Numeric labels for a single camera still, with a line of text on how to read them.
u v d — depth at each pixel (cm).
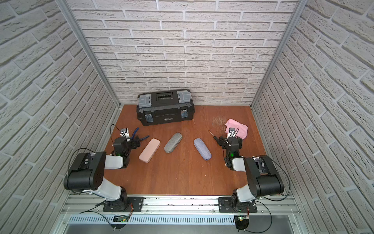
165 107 97
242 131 102
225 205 73
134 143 85
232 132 79
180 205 76
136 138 90
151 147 94
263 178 45
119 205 68
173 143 95
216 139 99
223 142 85
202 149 91
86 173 45
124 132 81
